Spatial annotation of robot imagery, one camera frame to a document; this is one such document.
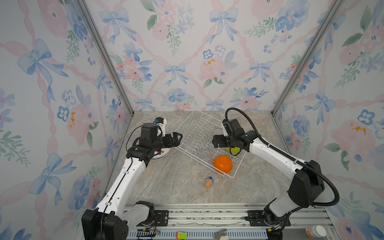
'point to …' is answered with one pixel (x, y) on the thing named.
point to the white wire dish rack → (196, 139)
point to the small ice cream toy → (208, 182)
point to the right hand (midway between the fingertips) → (219, 139)
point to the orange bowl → (223, 164)
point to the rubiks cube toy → (181, 235)
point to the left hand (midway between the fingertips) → (174, 134)
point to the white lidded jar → (316, 231)
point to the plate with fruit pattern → (162, 153)
